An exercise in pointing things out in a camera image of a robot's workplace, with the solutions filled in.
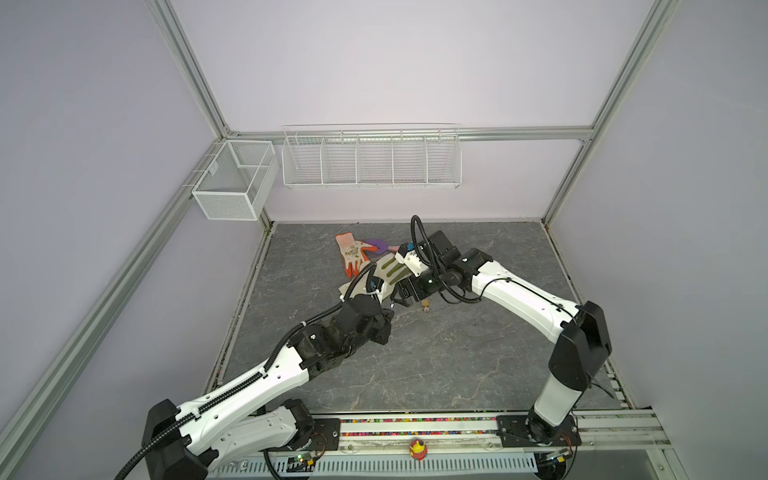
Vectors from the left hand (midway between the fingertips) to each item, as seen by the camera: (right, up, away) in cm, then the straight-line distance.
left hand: (389, 317), depth 74 cm
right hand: (+4, +5, +7) cm, 9 cm away
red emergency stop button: (+7, -28, -7) cm, 30 cm away
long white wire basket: (-6, +48, +24) cm, 54 cm away
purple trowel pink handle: (-3, +19, +38) cm, 43 cm away
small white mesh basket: (-53, +41, +27) cm, 72 cm away
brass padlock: (+11, -1, +22) cm, 25 cm away
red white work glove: (-14, +16, +35) cm, 40 cm away
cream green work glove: (-2, +10, +31) cm, 33 cm away
